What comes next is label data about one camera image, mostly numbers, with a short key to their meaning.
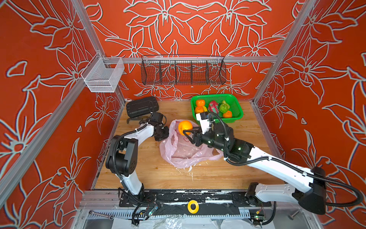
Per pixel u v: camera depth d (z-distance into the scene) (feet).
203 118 1.89
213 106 3.46
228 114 3.42
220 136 1.62
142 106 3.54
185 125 2.11
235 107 3.50
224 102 3.60
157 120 2.49
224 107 3.30
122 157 1.55
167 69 3.30
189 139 2.00
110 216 2.25
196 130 1.91
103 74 2.88
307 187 1.28
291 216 2.20
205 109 3.61
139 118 3.51
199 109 3.51
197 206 2.29
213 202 2.39
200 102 3.50
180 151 3.01
